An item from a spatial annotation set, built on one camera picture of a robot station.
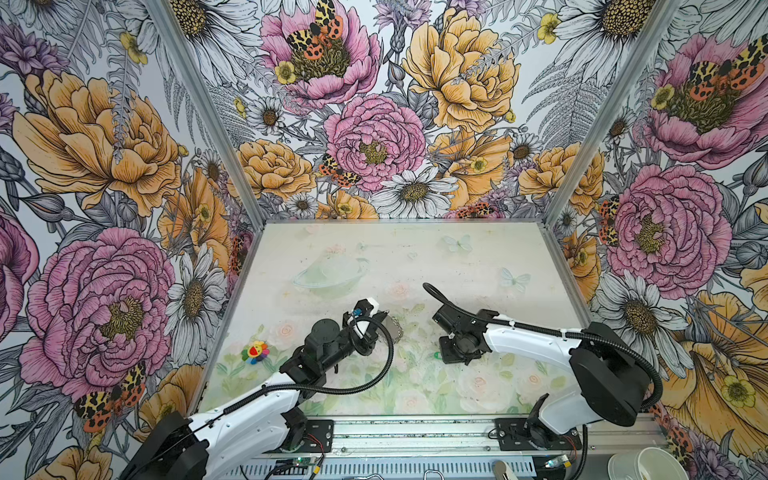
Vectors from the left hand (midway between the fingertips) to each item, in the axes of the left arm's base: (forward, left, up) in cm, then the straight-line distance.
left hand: (383, 319), depth 79 cm
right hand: (-7, -19, -13) cm, 24 cm away
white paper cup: (-31, -62, -14) cm, 71 cm away
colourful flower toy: (-3, +36, -13) cm, 39 cm away
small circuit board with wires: (-29, +21, -16) cm, 39 cm away
